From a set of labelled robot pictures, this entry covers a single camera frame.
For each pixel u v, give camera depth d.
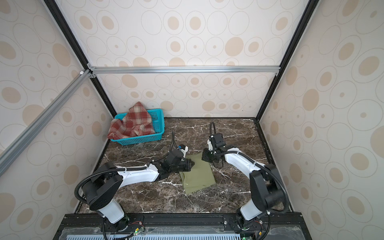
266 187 0.45
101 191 0.44
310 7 0.68
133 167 0.57
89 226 0.73
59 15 0.70
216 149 0.72
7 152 0.52
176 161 0.69
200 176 0.86
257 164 0.48
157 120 1.17
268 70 0.89
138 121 1.10
